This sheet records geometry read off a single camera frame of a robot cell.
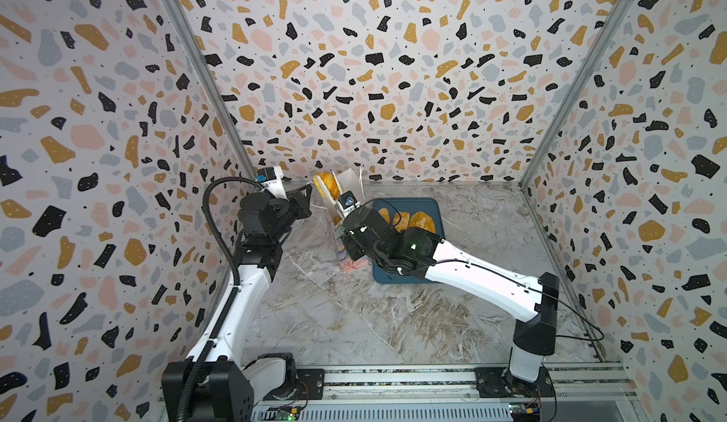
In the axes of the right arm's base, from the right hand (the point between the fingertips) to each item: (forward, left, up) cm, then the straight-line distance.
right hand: (345, 223), depth 69 cm
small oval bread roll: (+26, -10, -30) cm, 41 cm away
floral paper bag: (+24, +1, -10) cm, 26 cm away
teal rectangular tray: (+33, -30, -32) cm, 54 cm away
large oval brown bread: (+22, -23, -27) cm, 41 cm away
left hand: (+10, +9, +4) cm, 14 cm away
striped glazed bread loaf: (+22, -16, -27) cm, 38 cm away
